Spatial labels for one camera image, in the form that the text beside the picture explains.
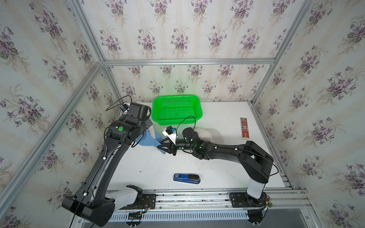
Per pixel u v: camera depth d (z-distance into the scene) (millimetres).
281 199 752
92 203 358
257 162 471
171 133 662
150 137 749
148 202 721
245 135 987
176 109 1147
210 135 901
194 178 769
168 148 689
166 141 732
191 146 642
